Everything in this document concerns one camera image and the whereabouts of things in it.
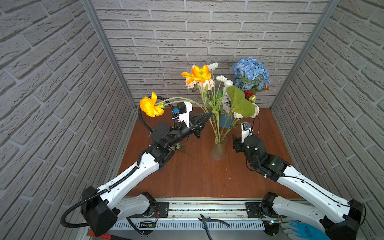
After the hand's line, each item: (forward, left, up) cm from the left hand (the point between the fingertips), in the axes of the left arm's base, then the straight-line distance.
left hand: (211, 112), depth 54 cm
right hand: (+4, -17, -20) cm, 27 cm away
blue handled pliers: (-30, +2, -44) cm, 53 cm away
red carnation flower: (+24, -24, -12) cm, 36 cm away
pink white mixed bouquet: (+24, -13, -18) cm, 33 cm away
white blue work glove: (-36, -42, -44) cm, 70 cm away
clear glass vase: (+3, -8, -36) cm, 37 cm away
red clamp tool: (-34, +47, -45) cm, 73 cm away
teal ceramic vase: (+30, -18, -41) cm, 53 cm away
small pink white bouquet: (+10, +16, -43) cm, 47 cm away
